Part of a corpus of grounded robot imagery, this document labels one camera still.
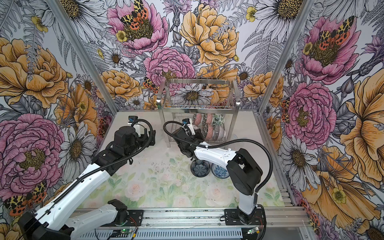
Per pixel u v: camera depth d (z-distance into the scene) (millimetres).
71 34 795
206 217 761
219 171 894
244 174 471
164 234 1116
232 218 728
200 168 897
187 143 681
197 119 1019
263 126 1180
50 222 381
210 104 1231
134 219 733
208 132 938
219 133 938
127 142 548
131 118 628
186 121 761
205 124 1029
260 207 693
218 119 1107
